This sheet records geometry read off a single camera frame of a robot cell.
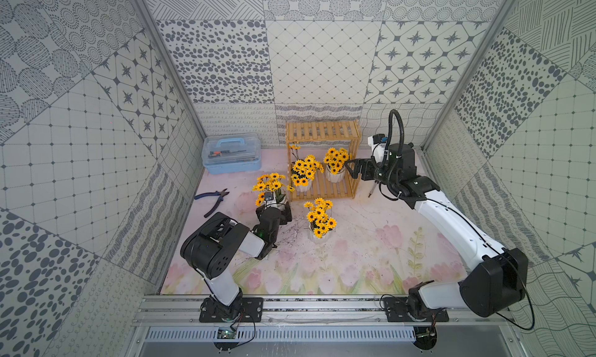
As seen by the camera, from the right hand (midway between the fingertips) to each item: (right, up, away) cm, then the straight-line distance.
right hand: (355, 165), depth 80 cm
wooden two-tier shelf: (-12, +5, +18) cm, 22 cm away
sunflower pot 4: (-5, +1, +15) cm, 16 cm away
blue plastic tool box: (-54, +6, +31) cm, 62 cm away
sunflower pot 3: (-19, -3, +12) cm, 22 cm away
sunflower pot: (-32, -9, +8) cm, 34 cm away
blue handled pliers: (-56, -13, +21) cm, 61 cm away
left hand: (-26, -16, +13) cm, 33 cm away
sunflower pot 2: (-13, -20, -2) cm, 23 cm away
